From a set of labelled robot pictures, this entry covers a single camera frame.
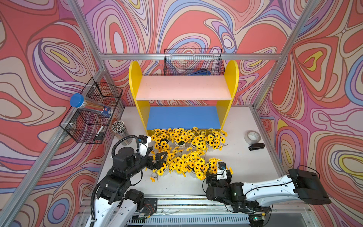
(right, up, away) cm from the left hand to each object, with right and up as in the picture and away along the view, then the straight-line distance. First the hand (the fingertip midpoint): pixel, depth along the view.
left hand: (161, 151), depth 66 cm
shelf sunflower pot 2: (+9, +5, +17) cm, 20 cm away
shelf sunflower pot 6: (+17, -8, +7) cm, 20 cm away
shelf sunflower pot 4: (-2, -13, +7) cm, 15 cm away
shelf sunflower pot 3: (-3, +4, +18) cm, 18 cm away
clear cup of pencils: (-28, +10, +18) cm, 35 cm away
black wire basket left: (-41, +12, +4) cm, 43 cm away
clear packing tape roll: (+61, +2, +34) cm, 70 cm away
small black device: (+60, -3, +27) cm, 66 cm away
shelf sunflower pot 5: (+8, -9, +7) cm, 14 cm away
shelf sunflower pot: (+20, +3, +16) cm, 26 cm away
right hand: (+29, -16, +14) cm, 36 cm away
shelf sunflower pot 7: (+26, -8, +6) cm, 28 cm away
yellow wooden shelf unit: (+12, +30, +56) cm, 65 cm away
